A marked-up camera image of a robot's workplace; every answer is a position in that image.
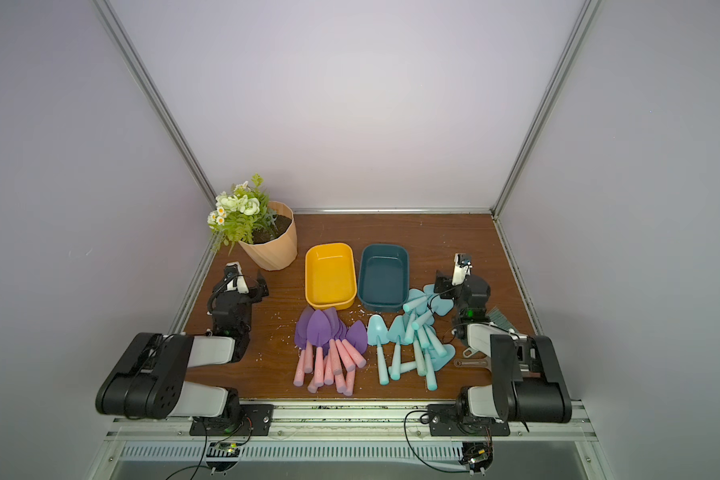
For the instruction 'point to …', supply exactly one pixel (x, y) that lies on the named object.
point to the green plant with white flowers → (242, 217)
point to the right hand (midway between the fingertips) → (457, 262)
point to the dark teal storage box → (383, 277)
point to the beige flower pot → (274, 249)
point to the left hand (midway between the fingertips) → (246, 271)
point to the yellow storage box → (330, 276)
